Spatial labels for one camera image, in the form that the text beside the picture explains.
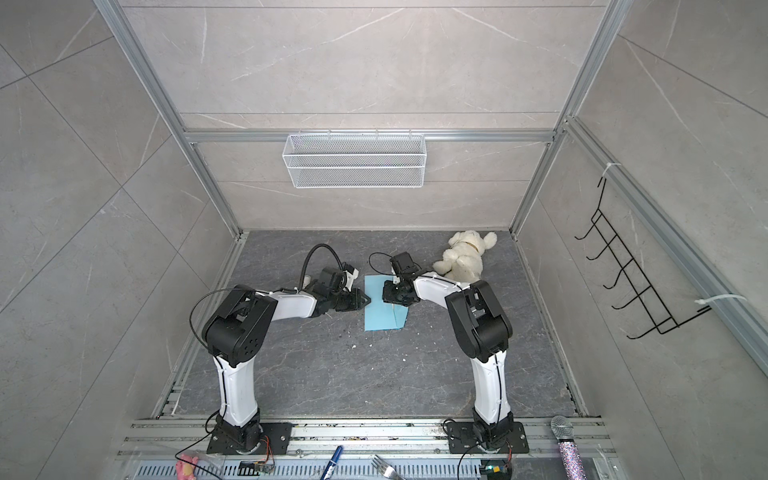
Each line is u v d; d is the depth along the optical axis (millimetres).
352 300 880
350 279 921
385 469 683
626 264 679
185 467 673
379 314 958
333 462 697
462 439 725
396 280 904
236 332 522
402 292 747
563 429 715
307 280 1034
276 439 735
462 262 975
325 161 1007
